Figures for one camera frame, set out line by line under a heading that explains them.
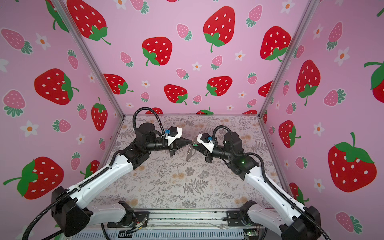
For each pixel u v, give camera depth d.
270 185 0.46
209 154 0.60
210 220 0.75
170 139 0.58
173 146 0.59
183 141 0.62
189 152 0.72
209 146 0.58
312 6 0.69
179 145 0.61
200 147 0.66
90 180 0.44
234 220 0.74
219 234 0.70
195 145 0.65
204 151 0.62
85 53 0.83
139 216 0.75
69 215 0.38
